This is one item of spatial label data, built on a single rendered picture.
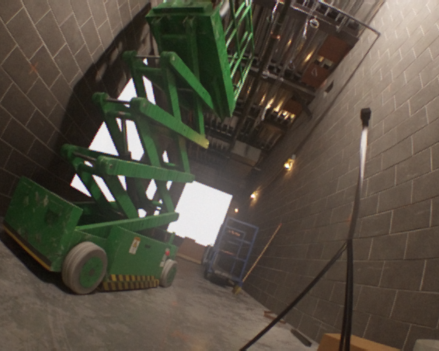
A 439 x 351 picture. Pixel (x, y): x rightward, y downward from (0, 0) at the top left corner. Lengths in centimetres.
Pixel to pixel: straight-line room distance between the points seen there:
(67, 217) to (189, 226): 1011
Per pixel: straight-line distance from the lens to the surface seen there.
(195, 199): 1144
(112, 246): 160
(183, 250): 971
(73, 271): 135
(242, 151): 747
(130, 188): 214
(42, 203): 151
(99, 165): 153
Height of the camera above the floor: 51
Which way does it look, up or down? 18 degrees up
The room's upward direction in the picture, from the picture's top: 21 degrees clockwise
